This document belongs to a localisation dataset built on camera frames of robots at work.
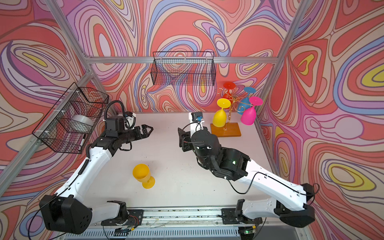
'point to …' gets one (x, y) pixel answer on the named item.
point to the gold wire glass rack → (235, 99)
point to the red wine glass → (228, 85)
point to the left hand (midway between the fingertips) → (148, 128)
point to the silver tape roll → (81, 124)
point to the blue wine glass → (245, 103)
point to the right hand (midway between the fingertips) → (187, 131)
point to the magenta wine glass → (248, 117)
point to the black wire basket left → (53, 130)
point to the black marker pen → (82, 142)
